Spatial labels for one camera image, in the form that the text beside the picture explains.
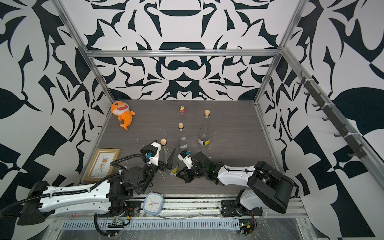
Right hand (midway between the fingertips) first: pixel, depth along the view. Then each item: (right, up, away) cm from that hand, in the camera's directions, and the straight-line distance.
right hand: (176, 174), depth 79 cm
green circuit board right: (+34, -22, -8) cm, 41 cm away
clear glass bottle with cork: (-2, +15, -23) cm, 27 cm away
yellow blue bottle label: (-1, +1, +1) cm, 2 cm away
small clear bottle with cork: (+3, +18, +8) cm, 20 cm away
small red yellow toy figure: (+1, +35, +29) cm, 45 cm away
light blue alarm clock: (-10, -12, -6) cm, 17 cm away
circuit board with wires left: (-25, -18, -11) cm, 33 cm away
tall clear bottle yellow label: (+16, +19, +10) cm, 27 cm away
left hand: (-5, +18, -12) cm, 22 cm away
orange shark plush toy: (-41, +35, +26) cm, 59 cm away
